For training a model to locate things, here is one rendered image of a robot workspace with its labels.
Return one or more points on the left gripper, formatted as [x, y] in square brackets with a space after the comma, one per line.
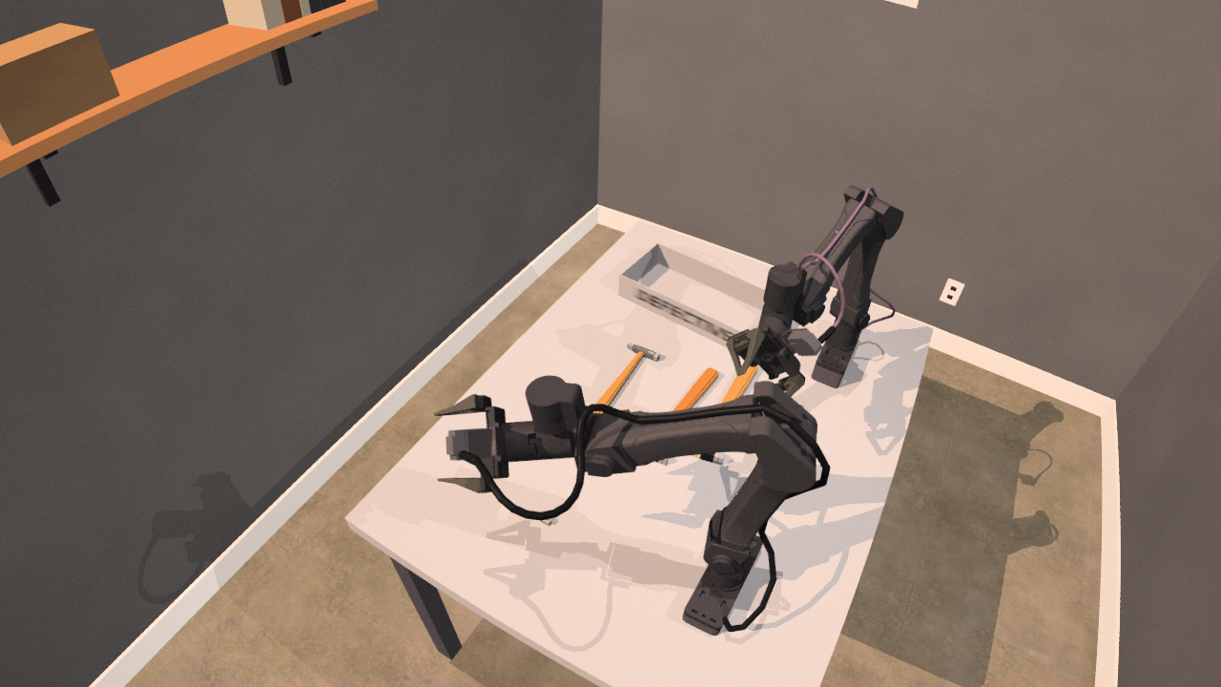
[508, 441]

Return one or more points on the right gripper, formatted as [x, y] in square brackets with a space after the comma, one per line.
[770, 347]

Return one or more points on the black hammer with wooden handle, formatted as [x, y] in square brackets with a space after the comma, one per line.
[736, 390]

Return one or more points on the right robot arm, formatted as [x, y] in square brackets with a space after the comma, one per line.
[855, 223]

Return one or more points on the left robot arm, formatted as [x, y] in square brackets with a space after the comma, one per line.
[613, 445]

